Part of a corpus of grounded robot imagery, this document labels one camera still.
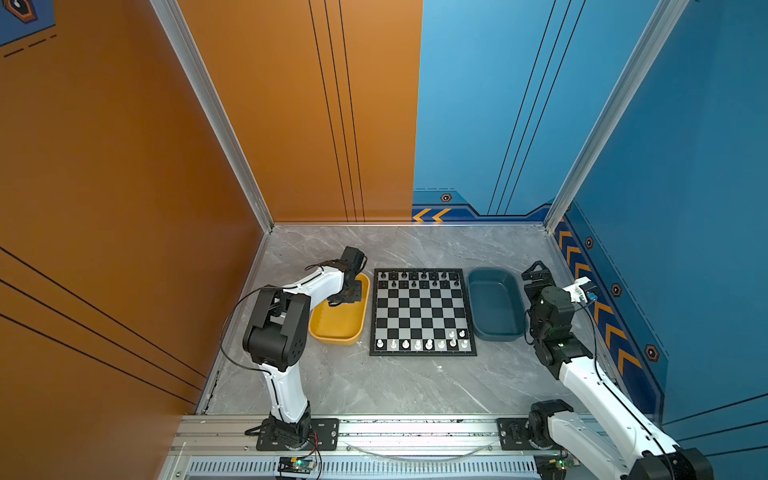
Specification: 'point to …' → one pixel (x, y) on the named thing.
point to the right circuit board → (554, 466)
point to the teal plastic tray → (497, 309)
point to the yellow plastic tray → (344, 323)
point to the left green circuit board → (294, 465)
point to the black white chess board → (420, 312)
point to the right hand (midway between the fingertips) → (535, 271)
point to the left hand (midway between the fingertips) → (348, 292)
